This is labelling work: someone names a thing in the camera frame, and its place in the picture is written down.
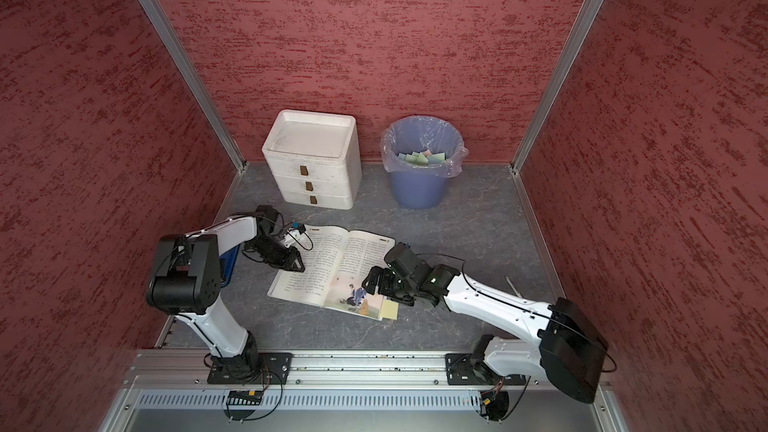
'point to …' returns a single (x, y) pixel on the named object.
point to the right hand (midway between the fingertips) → (374, 297)
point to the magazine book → (333, 270)
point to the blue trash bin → (424, 186)
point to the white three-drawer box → (315, 158)
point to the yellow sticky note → (389, 309)
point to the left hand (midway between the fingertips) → (296, 272)
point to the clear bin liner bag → (415, 134)
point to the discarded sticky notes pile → (423, 158)
